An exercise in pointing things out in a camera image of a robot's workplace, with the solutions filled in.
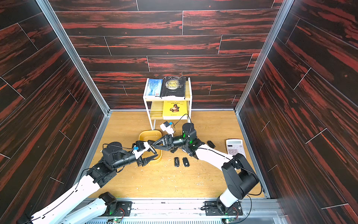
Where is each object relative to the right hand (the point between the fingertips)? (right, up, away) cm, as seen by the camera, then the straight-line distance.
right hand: (155, 144), depth 70 cm
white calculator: (+51, -5, +26) cm, 57 cm away
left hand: (-1, -2, -1) cm, 2 cm away
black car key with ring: (+16, -14, +19) cm, 29 cm away
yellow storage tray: (-8, +2, +31) cm, 32 cm away
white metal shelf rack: (-8, +26, +41) cm, 49 cm away
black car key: (+11, -14, +21) cm, 27 cm away
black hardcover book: (+9, +33, +16) cm, 38 cm away
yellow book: (+9, +20, +26) cm, 34 cm away
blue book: (-4, +33, +17) cm, 37 cm away
